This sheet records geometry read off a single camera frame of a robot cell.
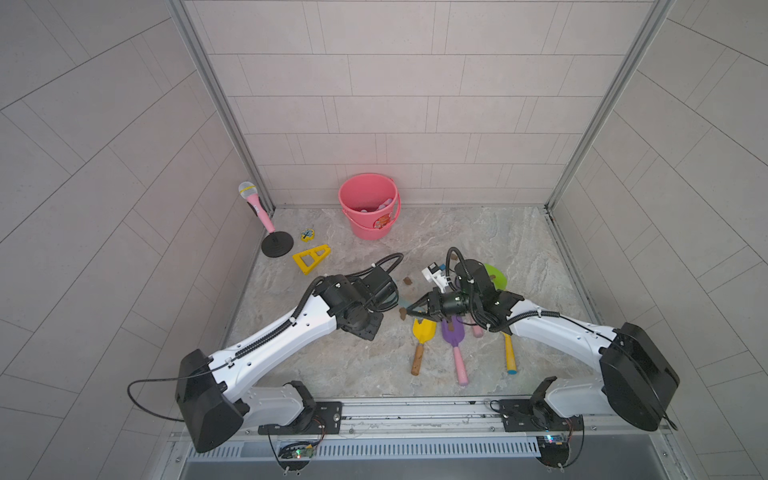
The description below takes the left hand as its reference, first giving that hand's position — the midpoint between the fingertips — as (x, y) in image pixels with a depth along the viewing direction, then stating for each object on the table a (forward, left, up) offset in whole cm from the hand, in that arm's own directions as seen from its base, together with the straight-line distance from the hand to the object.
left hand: (371, 326), depth 74 cm
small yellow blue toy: (+37, +26, -10) cm, 46 cm away
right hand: (+1, -10, +4) cm, 11 cm away
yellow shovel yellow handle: (-4, -37, -9) cm, 38 cm away
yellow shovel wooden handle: (+3, -14, -11) cm, 18 cm away
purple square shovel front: (+1, -23, -11) cm, 26 cm away
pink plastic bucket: (+41, +3, +3) cm, 41 cm away
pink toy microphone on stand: (+34, +36, -11) cm, 51 cm away
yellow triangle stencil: (+27, +21, -10) cm, 35 cm away
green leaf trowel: (+21, -40, -11) cm, 46 cm away
